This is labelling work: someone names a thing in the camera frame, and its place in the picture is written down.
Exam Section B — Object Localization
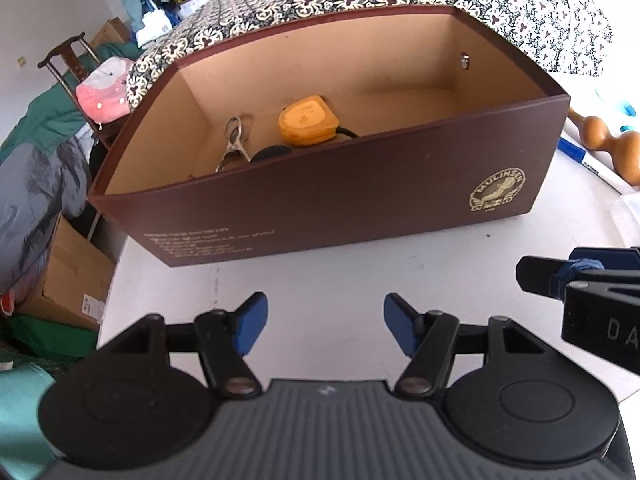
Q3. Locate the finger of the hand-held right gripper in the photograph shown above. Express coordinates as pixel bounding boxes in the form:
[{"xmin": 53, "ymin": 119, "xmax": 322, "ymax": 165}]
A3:
[
  {"xmin": 516, "ymin": 255, "xmax": 640, "ymax": 301},
  {"xmin": 574, "ymin": 246, "xmax": 640, "ymax": 270}
]

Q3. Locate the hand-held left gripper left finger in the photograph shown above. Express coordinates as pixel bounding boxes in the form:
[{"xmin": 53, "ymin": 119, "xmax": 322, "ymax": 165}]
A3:
[{"xmin": 110, "ymin": 291, "xmax": 268, "ymax": 400}]

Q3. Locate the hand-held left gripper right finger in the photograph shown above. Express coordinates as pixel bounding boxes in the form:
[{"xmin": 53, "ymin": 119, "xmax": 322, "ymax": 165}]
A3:
[{"xmin": 384, "ymin": 292, "xmax": 546, "ymax": 400}]

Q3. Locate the brown cardboard box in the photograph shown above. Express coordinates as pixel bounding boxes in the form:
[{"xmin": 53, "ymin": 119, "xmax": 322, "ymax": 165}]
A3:
[{"xmin": 87, "ymin": 2, "xmax": 572, "ymax": 268}]

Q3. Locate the black plastic spoon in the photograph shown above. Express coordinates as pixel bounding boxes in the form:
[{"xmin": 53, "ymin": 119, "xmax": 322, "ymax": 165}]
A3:
[{"xmin": 249, "ymin": 145, "xmax": 293, "ymax": 163}]

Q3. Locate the silver metal key ring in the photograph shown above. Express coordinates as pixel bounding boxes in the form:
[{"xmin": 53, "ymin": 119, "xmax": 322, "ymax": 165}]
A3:
[{"xmin": 215, "ymin": 116, "xmax": 251, "ymax": 173}]

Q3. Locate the blue white marker pen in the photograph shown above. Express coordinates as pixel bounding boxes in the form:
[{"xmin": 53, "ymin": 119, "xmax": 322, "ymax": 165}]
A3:
[{"xmin": 556, "ymin": 136, "xmax": 638, "ymax": 196}]

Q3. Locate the wooden gourd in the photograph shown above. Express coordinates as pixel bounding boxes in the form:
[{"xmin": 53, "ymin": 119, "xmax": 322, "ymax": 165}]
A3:
[{"xmin": 567, "ymin": 110, "xmax": 640, "ymax": 186}]

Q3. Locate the blue white round dish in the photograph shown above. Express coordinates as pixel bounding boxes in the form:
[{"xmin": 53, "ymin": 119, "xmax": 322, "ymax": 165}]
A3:
[{"xmin": 595, "ymin": 87, "xmax": 640, "ymax": 133}]

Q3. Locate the large cardboard box with label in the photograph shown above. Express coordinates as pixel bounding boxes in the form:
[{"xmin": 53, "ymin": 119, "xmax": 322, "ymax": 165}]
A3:
[{"xmin": 22, "ymin": 212, "xmax": 117, "ymax": 331}]

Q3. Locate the green bag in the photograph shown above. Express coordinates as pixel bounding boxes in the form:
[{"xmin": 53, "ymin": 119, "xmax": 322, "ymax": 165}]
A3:
[{"xmin": 7, "ymin": 312, "xmax": 98, "ymax": 361}]

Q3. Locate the teal cloth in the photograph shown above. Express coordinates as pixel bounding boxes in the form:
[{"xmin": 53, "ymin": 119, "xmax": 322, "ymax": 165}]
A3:
[{"xmin": 0, "ymin": 360, "xmax": 58, "ymax": 478}]

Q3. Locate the grey clothing pile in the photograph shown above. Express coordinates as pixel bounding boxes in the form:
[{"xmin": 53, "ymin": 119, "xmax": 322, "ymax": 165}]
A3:
[{"xmin": 0, "ymin": 132, "xmax": 93, "ymax": 296}]

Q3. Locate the pink cushion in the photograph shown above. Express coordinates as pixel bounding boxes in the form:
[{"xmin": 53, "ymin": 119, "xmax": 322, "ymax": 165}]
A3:
[{"xmin": 75, "ymin": 56, "xmax": 136, "ymax": 123}]

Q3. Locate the green clothing pile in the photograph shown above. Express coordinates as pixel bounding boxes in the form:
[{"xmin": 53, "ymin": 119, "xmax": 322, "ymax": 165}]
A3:
[{"xmin": 0, "ymin": 42, "xmax": 141, "ymax": 161}]

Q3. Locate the white bag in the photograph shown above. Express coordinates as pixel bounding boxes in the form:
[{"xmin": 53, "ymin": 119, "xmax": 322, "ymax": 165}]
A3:
[{"xmin": 135, "ymin": 7, "xmax": 176, "ymax": 43}]

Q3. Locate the small plain cardboard box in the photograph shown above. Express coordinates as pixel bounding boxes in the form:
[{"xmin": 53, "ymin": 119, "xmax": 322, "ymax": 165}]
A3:
[{"xmin": 90, "ymin": 17, "xmax": 132, "ymax": 48}]

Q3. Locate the dark wooden chair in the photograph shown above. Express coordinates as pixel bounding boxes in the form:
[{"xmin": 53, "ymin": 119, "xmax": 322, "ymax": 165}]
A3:
[{"xmin": 37, "ymin": 31, "xmax": 131, "ymax": 151}]

